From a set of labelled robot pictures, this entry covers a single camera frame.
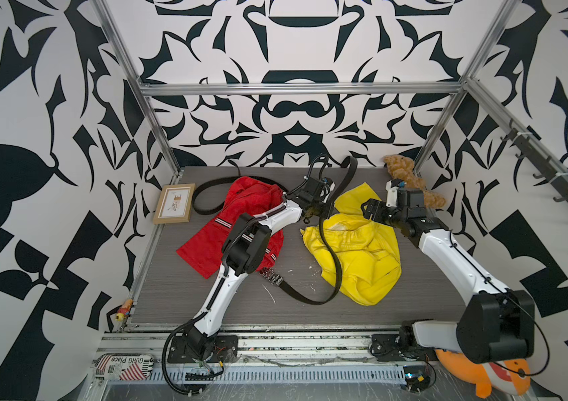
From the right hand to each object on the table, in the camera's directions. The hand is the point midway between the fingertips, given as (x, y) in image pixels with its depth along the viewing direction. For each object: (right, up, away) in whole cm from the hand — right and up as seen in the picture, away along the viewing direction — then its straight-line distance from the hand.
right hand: (372, 203), depth 86 cm
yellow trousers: (-2, -16, -1) cm, 16 cm away
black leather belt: (-56, -3, +15) cm, 58 cm away
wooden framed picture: (-76, -1, +20) cm, 78 cm away
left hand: (-11, 0, +14) cm, 18 cm away
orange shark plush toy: (+27, -42, -23) cm, 55 cm away
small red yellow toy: (-82, -35, -3) cm, 90 cm away
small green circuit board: (+8, -49, -15) cm, 51 cm away
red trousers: (-44, +3, +10) cm, 45 cm away
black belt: (-32, -26, -2) cm, 41 cm away
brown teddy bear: (+22, +15, +24) cm, 36 cm away
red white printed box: (-73, -44, -17) cm, 87 cm away
